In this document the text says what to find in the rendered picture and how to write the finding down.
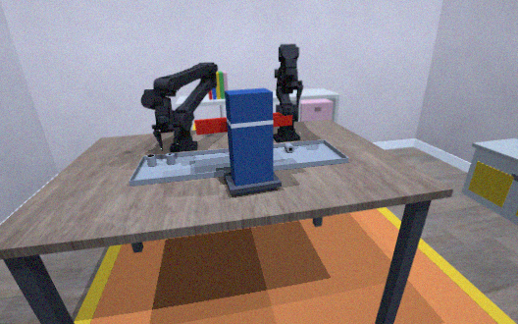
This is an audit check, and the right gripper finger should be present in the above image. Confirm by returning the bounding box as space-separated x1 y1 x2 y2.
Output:
153 132 163 151
175 129 181 149

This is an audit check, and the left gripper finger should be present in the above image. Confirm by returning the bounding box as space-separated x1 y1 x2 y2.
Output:
296 86 303 108
276 86 283 108

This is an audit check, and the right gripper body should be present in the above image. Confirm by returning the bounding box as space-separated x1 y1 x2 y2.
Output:
152 123 181 134

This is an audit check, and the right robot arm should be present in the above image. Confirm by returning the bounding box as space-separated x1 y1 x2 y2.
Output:
141 63 218 152

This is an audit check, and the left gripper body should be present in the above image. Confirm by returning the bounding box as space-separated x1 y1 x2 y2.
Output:
277 81 303 94

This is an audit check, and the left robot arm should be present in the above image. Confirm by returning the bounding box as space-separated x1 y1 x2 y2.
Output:
273 44 300 142

